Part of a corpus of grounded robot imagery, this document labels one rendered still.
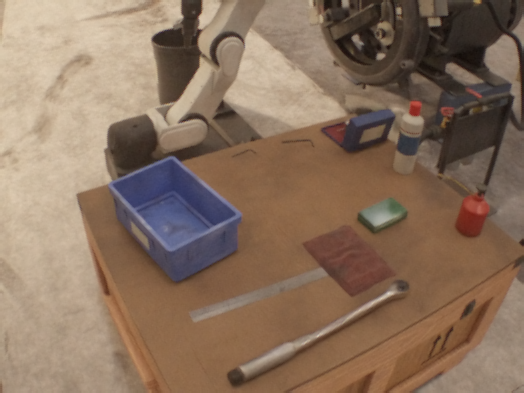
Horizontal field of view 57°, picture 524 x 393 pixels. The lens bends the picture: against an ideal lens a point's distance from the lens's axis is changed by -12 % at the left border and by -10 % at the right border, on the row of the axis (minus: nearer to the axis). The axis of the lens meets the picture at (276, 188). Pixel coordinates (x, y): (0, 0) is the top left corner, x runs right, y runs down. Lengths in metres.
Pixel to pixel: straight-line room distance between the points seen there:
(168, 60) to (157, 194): 1.36
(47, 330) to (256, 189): 0.85
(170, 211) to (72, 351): 0.61
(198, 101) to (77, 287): 0.84
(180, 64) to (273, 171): 1.27
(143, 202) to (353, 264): 0.56
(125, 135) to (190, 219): 0.72
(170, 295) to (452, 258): 0.70
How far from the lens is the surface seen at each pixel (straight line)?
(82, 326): 1.79
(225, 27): 1.99
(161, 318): 1.16
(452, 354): 1.63
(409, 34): 2.33
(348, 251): 1.29
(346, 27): 2.62
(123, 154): 2.04
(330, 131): 1.75
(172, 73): 2.72
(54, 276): 1.98
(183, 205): 1.42
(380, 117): 1.65
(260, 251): 1.29
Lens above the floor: 1.37
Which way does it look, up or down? 37 degrees down
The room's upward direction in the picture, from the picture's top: 4 degrees clockwise
